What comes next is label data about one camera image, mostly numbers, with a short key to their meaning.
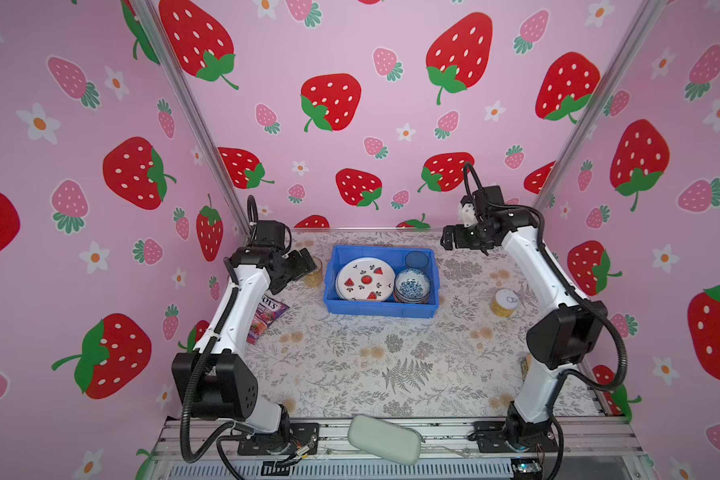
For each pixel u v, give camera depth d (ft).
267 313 3.13
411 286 3.10
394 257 3.52
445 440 2.46
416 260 3.56
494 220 2.01
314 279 3.22
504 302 3.10
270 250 1.86
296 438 2.41
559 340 1.59
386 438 2.40
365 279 3.34
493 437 2.41
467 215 2.56
